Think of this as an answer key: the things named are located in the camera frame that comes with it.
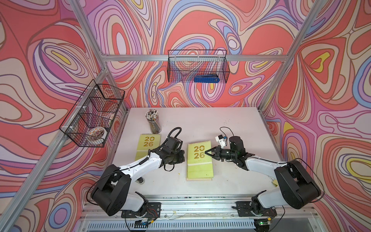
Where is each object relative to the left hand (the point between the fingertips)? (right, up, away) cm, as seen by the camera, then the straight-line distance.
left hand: (187, 158), depth 85 cm
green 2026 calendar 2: (+7, -2, -4) cm, 9 cm away
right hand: (+11, +2, -2) cm, 12 cm away
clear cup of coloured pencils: (-22, +26, +6) cm, 34 cm away
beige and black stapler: (-27, -11, -5) cm, 29 cm away
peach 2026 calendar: (+13, -11, -3) cm, 17 cm away
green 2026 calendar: (-28, +8, +13) cm, 32 cm away
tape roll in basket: (-46, +15, -13) cm, 50 cm away
